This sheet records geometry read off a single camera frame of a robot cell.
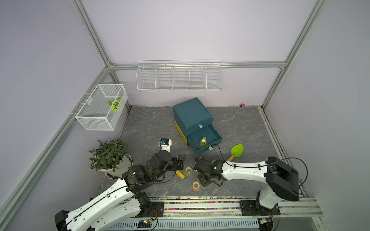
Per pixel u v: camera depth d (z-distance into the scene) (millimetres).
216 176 591
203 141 869
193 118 858
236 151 944
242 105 1237
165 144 609
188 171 848
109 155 699
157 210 727
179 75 986
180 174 841
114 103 811
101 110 825
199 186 805
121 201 462
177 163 630
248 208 729
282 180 437
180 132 966
